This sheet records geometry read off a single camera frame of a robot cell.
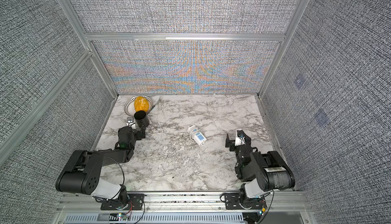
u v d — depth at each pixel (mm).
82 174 445
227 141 817
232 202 730
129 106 1097
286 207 731
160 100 1168
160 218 701
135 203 732
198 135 922
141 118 952
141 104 1060
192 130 922
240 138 743
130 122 790
